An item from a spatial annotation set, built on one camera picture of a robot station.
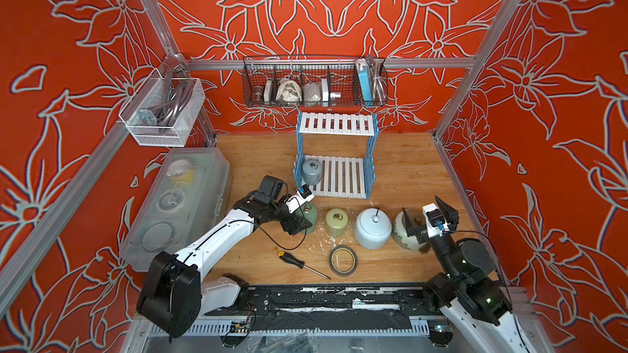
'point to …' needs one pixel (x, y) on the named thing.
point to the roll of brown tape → (330, 264)
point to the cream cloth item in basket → (288, 92)
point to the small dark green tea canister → (308, 211)
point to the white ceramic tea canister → (373, 229)
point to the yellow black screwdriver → (301, 264)
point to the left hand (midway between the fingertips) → (303, 211)
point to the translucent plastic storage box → (189, 199)
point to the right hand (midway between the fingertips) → (417, 202)
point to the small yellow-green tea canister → (336, 222)
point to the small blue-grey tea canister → (311, 172)
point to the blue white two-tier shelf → (343, 176)
